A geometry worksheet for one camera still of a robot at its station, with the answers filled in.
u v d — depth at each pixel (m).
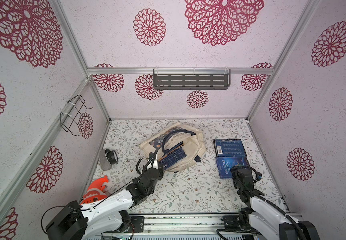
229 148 1.00
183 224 0.75
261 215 0.56
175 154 0.95
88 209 0.45
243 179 0.68
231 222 0.74
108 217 0.58
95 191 0.77
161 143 0.86
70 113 0.76
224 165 0.95
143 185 0.60
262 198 0.58
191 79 1.00
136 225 0.73
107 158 0.88
